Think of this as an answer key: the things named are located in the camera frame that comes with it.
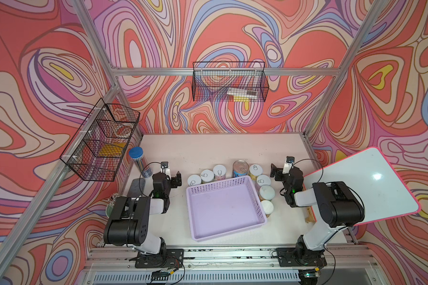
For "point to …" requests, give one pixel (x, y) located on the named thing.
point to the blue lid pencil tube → (137, 154)
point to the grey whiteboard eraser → (137, 187)
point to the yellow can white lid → (255, 170)
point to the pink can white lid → (263, 180)
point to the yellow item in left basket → (113, 149)
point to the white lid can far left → (194, 180)
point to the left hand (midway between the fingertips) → (171, 172)
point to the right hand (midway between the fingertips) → (281, 168)
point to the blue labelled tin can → (240, 168)
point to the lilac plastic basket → (223, 207)
